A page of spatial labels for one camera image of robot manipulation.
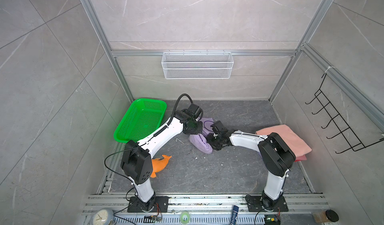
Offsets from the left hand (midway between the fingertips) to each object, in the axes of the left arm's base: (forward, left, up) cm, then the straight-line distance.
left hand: (199, 127), depth 84 cm
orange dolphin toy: (-17, +24, -12) cm, 31 cm away
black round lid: (-44, -54, -5) cm, 70 cm away
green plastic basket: (+24, +41, -19) cm, 52 cm away
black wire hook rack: (-16, -61, +18) cm, 66 cm away
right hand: (-2, -4, -15) cm, 15 cm away
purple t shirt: (-7, 0, -4) cm, 8 cm away
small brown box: (-43, -53, -10) cm, 69 cm away
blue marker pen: (-41, -15, -13) cm, 45 cm away
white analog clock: (-39, +46, -13) cm, 62 cm away
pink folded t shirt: (-12, -58, -8) cm, 60 cm away
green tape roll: (-39, +10, -16) cm, 44 cm away
